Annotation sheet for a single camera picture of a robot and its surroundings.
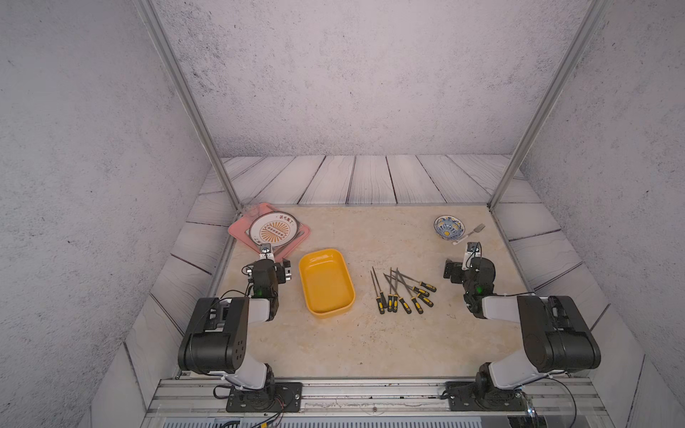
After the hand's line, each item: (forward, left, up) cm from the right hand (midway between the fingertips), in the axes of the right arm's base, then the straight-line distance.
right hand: (465, 259), depth 94 cm
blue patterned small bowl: (+19, 0, -6) cm, 20 cm away
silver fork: (+19, -11, -7) cm, 23 cm away
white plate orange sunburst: (+18, +72, -4) cm, 75 cm away
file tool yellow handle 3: (-15, +17, -6) cm, 24 cm away
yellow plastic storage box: (-6, +49, -6) cm, 49 cm away
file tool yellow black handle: (-12, +30, -7) cm, 33 cm away
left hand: (-1, +67, +2) cm, 67 cm away
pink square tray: (+18, +86, -4) cm, 88 cm away
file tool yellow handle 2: (-12, +23, -6) cm, 26 cm away
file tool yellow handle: (-10, +29, -7) cm, 31 cm away
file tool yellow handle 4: (-6, +14, -7) cm, 17 cm away
